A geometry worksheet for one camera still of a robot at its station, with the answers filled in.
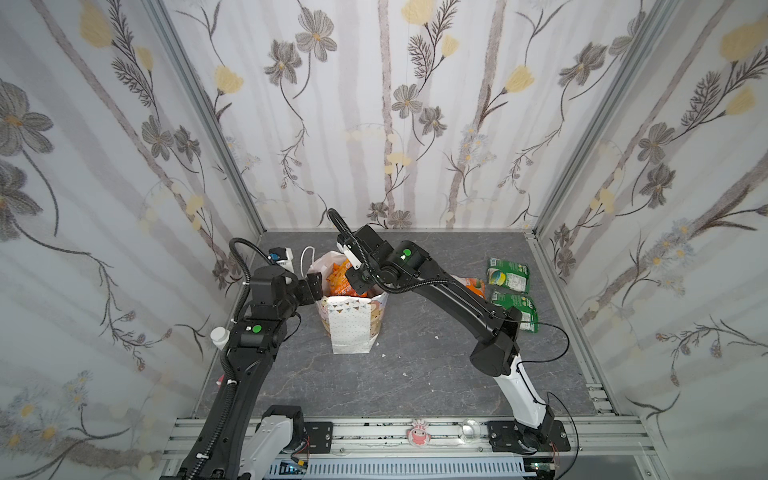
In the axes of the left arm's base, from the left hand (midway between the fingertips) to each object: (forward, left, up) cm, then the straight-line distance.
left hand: (304, 267), depth 75 cm
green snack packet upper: (+13, -65, -23) cm, 71 cm away
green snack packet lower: (-4, -68, -24) cm, 72 cm away
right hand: (0, -11, +1) cm, 11 cm away
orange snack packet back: (+9, -53, -23) cm, 58 cm away
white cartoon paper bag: (-10, -12, -11) cm, 19 cm away
